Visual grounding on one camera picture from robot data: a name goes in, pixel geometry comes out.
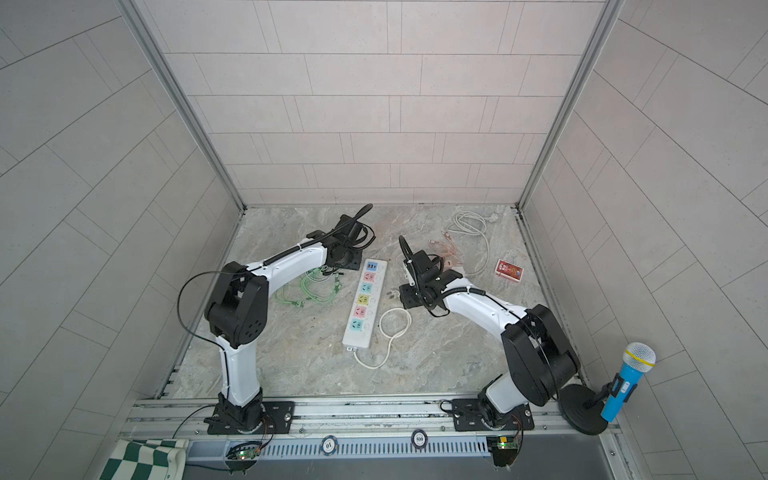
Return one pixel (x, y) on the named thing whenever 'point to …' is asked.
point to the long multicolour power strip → (363, 314)
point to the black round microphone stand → (582, 407)
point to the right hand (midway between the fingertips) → (406, 297)
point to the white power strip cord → (354, 349)
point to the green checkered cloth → (157, 459)
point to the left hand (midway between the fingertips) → (360, 254)
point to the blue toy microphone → (638, 358)
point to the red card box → (509, 271)
